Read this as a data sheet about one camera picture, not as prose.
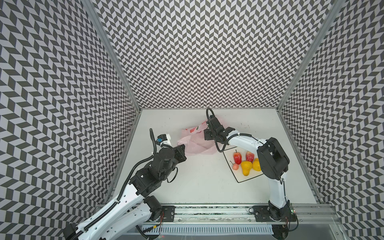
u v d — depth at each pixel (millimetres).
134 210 578
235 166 851
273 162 516
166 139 625
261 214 724
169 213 733
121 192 451
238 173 847
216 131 717
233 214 751
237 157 886
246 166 823
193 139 1001
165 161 494
